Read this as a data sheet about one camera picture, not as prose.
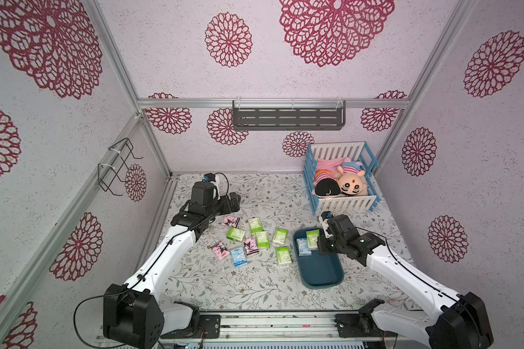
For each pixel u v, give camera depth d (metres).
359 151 1.09
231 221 0.98
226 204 0.71
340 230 0.63
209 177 0.71
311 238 0.83
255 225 0.97
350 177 1.01
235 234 0.95
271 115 0.95
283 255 0.88
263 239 0.92
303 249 0.89
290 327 0.76
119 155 0.78
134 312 0.40
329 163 1.12
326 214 0.75
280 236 0.94
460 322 0.38
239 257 0.88
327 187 0.95
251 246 0.90
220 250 0.90
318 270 0.81
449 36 0.74
